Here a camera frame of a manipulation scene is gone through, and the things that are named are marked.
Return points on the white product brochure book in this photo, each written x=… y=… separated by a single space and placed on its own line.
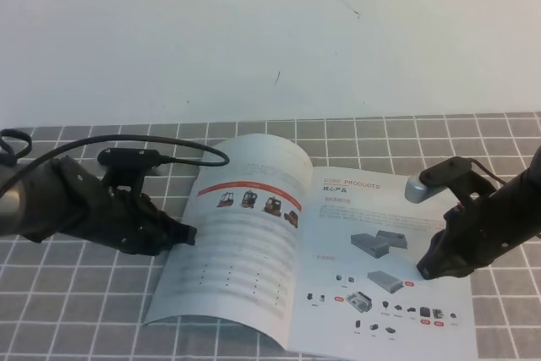
x=321 y=259

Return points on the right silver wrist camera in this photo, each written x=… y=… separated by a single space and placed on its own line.
x=455 y=174

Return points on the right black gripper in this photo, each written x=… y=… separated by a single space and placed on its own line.
x=474 y=237

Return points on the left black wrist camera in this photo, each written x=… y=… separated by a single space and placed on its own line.
x=129 y=162

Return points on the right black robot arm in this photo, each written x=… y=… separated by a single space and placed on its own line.
x=523 y=195

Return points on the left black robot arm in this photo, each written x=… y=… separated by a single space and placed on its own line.
x=17 y=200

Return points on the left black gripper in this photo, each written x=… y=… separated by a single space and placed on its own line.
x=62 y=197

